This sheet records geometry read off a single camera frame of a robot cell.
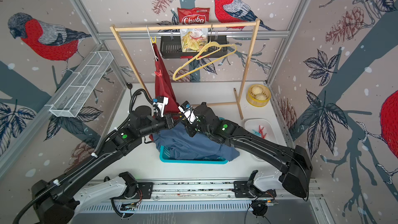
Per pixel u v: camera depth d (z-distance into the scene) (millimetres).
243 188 728
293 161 403
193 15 848
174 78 696
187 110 647
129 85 1180
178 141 772
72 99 727
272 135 862
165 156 796
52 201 374
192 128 620
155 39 839
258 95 1067
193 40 857
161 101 642
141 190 729
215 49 758
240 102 1063
